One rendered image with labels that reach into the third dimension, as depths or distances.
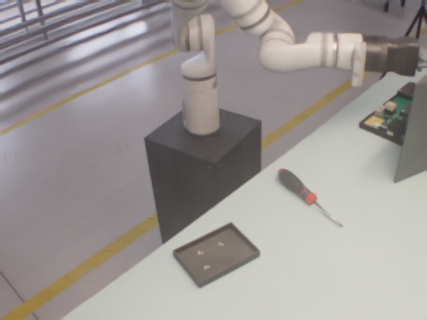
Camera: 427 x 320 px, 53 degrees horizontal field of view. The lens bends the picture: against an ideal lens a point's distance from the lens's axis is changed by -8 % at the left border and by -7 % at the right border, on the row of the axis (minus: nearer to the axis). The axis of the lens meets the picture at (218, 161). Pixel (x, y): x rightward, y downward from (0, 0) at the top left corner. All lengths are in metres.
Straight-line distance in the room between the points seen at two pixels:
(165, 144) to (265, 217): 0.53
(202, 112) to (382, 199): 0.57
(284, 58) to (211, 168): 0.40
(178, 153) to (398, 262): 0.69
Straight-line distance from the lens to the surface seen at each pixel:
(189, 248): 0.73
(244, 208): 0.79
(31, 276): 2.18
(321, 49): 0.89
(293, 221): 0.77
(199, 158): 1.17
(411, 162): 0.88
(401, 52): 0.92
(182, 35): 1.08
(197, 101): 1.19
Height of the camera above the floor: 1.53
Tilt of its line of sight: 37 degrees down
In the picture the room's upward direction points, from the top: 3 degrees counter-clockwise
